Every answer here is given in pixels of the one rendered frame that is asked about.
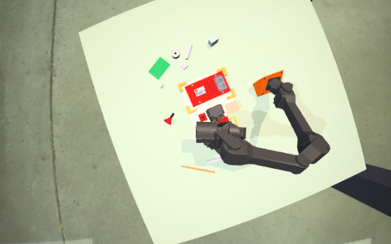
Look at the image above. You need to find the green flat rectangle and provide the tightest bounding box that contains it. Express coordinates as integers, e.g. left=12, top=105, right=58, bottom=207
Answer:
left=148, top=57, right=170, bottom=79

